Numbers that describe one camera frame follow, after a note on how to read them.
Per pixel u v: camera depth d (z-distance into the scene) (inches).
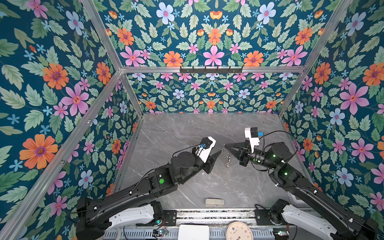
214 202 29.5
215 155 22.0
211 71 36.6
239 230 26.7
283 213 24.2
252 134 20.9
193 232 26.2
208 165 20.5
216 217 29.5
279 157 18.9
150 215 23.6
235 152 23.7
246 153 21.7
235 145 22.9
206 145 18.9
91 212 15.8
